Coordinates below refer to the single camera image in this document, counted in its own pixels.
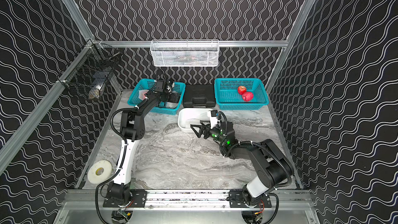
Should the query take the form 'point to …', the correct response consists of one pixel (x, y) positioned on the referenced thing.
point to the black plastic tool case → (199, 95)
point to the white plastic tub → (188, 116)
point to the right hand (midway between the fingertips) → (196, 123)
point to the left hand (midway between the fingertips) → (173, 93)
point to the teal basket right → (228, 98)
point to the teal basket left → (143, 86)
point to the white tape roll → (107, 170)
